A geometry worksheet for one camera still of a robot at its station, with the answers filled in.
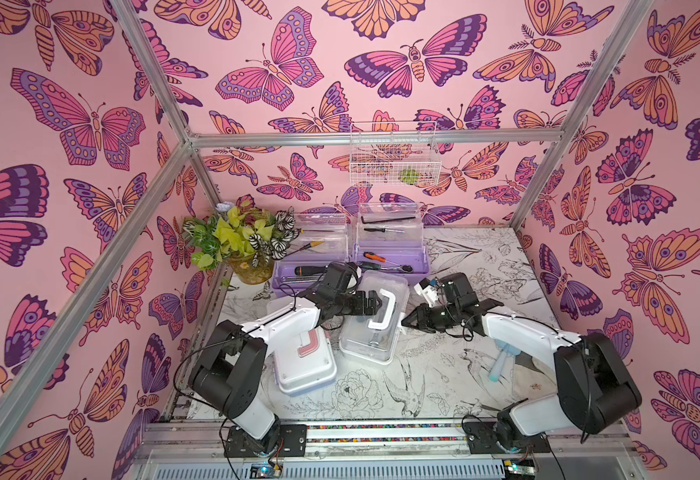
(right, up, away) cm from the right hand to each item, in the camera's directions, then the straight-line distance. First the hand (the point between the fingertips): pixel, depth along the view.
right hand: (406, 320), depth 85 cm
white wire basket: (-2, +51, +10) cm, 52 cm away
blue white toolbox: (-28, -8, -9) cm, 30 cm away
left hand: (-9, +5, +4) cm, 11 cm away
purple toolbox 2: (-1, +26, +32) cm, 41 cm away
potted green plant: (-47, +24, +2) cm, 53 cm away
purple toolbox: (-26, +25, +21) cm, 41 cm away
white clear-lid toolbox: (-9, -4, -1) cm, 10 cm away
